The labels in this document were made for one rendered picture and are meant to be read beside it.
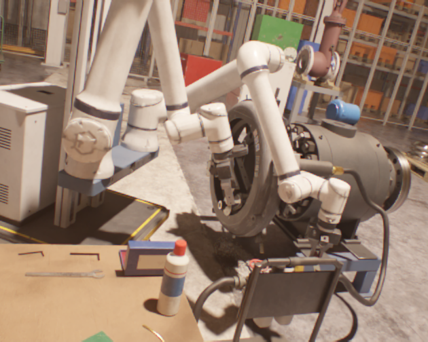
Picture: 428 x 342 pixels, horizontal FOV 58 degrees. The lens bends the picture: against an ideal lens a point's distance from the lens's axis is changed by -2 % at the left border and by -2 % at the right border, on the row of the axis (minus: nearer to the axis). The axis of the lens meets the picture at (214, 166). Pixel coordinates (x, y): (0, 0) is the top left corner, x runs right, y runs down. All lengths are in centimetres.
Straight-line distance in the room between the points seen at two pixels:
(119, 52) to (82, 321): 78
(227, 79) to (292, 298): 96
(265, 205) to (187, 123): 73
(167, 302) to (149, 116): 100
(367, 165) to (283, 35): 737
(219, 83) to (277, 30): 765
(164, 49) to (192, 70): 594
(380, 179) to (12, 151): 188
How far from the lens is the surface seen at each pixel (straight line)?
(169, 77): 143
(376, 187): 238
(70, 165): 155
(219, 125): 135
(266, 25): 933
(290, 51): 629
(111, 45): 127
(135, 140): 193
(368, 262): 246
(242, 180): 216
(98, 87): 129
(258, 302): 152
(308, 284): 159
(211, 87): 185
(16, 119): 171
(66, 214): 183
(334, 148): 222
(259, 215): 194
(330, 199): 159
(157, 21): 142
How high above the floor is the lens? 124
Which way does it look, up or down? 18 degrees down
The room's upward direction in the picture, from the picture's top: 13 degrees clockwise
